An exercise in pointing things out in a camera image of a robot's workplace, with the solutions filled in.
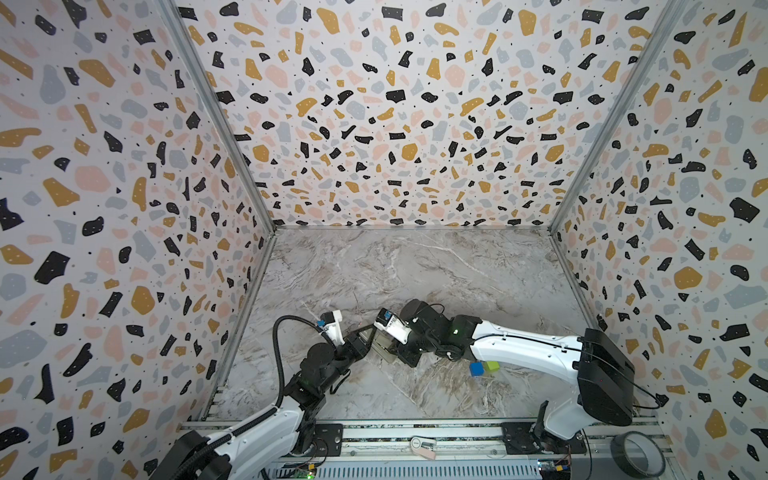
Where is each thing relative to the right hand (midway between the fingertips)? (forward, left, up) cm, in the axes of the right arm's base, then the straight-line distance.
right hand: (385, 342), depth 77 cm
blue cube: (-2, -25, -12) cm, 28 cm away
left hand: (+4, +2, +2) cm, 5 cm away
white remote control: (0, +1, -1) cm, 2 cm away
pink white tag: (-22, -10, -12) cm, 26 cm away
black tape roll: (-22, -64, -10) cm, 68 cm away
